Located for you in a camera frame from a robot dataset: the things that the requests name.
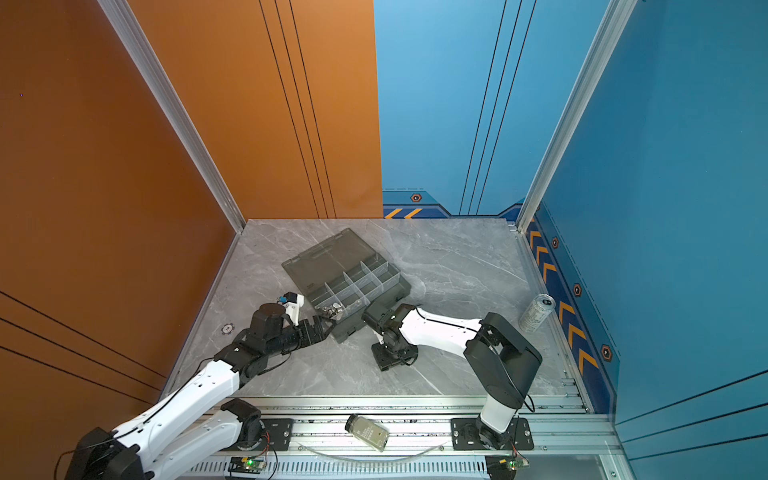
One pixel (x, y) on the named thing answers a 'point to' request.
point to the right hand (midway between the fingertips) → (383, 366)
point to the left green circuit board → (247, 465)
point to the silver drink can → (536, 313)
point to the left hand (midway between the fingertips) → (328, 324)
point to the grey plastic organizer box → (342, 276)
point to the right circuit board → (504, 467)
